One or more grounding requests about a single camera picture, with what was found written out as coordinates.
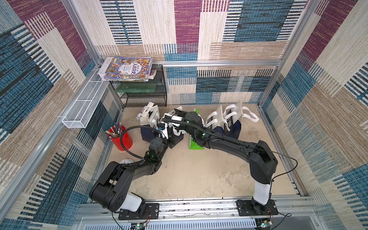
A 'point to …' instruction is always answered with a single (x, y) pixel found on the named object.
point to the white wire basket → (85, 106)
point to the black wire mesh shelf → (144, 92)
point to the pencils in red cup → (115, 131)
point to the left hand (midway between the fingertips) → (173, 128)
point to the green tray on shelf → (136, 87)
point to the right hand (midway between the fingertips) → (178, 110)
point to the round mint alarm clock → (126, 161)
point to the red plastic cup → (127, 139)
